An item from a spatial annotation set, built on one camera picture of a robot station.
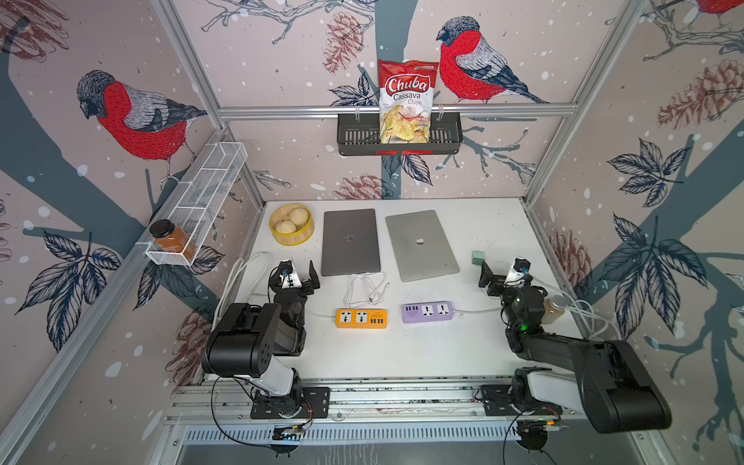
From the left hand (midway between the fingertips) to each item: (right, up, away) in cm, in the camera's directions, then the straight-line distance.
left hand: (300, 258), depth 88 cm
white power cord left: (-24, -8, +4) cm, 26 cm away
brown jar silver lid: (+74, -13, -8) cm, 76 cm away
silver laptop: (+40, +3, +16) cm, 43 cm away
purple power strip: (+38, -17, -1) cm, 41 cm away
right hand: (+62, -1, -1) cm, 62 cm away
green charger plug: (+61, -1, +16) cm, 63 cm away
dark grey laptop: (+13, +4, +20) cm, 24 cm away
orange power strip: (+20, -18, -3) cm, 27 cm away
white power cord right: (+88, -16, +1) cm, 89 cm away
